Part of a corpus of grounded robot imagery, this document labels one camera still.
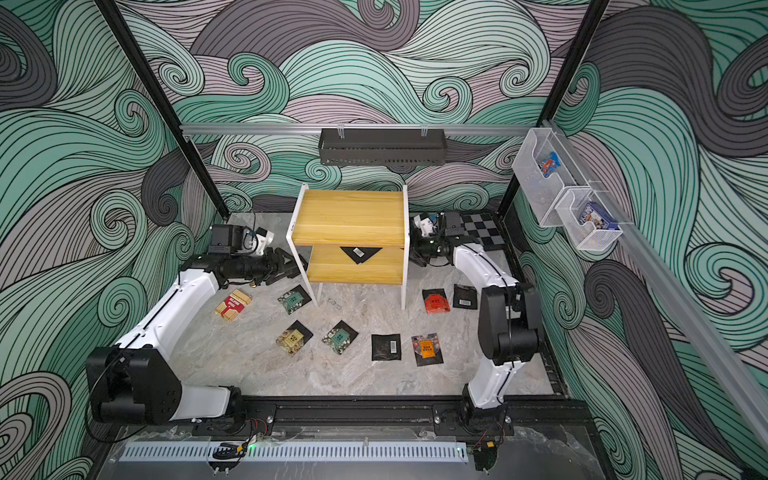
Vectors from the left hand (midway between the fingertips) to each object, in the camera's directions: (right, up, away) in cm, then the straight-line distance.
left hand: (296, 263), depth 80 cm
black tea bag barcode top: (+25, -25, +6) cm, 36 cm away
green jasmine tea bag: (-5, -13, +16) cm, 21 cm away
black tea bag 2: (+51, -13, +16) cm, 55 cm away
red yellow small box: (-23, -15, +13) cm, 30 cm away
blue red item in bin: (+72, +28, +4) cm, 77 cm away
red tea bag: (+41, -14, +15) cm, 46 cm away
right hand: (+28, +4, +9) cm, 30 cm away
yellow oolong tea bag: (-3, -23, +8) cm, 25 cm away
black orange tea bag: (+37, -26, +6) cm, 45 cm away
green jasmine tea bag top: (+11, -23, +8) cm, 26 cm away
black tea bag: (+17, +2, +8) cm, 19 cm away
